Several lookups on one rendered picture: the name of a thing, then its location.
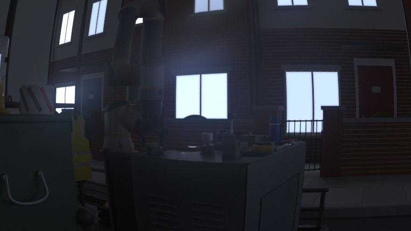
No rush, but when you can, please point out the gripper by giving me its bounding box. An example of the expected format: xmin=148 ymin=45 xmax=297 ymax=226
xmin=136 ymin=100 xmax=167 ymax=149

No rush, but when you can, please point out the grey console box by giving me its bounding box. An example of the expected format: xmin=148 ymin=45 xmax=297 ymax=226
xmin=221 ymin=134 xmax=241 ymax=161

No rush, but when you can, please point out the small dark block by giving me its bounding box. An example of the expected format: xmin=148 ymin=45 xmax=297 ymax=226
xmin=147 ymin=144 xmax=165 ymax=157

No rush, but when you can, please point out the large bright window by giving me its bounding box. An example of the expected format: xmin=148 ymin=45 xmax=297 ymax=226
xmin=284 ymin=70 xmax=341 ymax=134
xmin=175 ymin=72 xmax=229 ymax=120

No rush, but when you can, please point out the yellow safety vest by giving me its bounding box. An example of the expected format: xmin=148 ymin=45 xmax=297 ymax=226
xmin=71 ymin=115 xmax=93 ymax=182

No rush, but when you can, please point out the grey bench cabinet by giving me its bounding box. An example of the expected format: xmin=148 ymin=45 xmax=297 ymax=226
xmin=131 ymin=141 xmax=307 ymax=231

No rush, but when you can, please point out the dark door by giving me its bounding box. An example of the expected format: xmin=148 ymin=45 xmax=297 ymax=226
xmin=80 ymin=72 xmax=105 ymax=114

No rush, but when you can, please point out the yellow flat box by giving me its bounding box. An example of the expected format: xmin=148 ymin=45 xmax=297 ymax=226
xmin=252 ymin=143 xmax=275 ymax=154

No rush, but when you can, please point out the red brick pillar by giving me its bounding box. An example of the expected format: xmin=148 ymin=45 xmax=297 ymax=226
xmin=320 ymin=105 xmax=347 ymax=178
xmin=253 ymin=105 xmax=284 ymax=136

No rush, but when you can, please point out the red white striped drum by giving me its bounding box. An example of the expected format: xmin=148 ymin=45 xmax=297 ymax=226
xmin=18 ymin=84 xmax=56 ymax=115

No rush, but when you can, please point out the blue cylinder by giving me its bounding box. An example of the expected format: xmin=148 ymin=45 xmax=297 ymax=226
xmin=269 ymin=115 xmax=282 ymax=143

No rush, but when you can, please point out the black metal railing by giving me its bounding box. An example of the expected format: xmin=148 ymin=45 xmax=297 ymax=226
xmin=285 ymin=119 xmax=323 ymax=171

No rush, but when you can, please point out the red door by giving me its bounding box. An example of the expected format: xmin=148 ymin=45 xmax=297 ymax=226
xmin=354 ymin=58 xmax=398 ymax=119

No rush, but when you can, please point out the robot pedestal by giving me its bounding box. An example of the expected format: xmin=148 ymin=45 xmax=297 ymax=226
xmin=103 ymin=150 xmax=138 ymax=231

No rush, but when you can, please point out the green cabinet with white handle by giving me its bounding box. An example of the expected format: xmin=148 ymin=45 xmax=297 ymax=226
xmin=0 ymin=113 xmax=82 ymax=231

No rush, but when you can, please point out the dark metal bench frame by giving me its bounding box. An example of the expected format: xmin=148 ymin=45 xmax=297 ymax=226
xmin=300 ymin=187 xmax=330 ymax=229

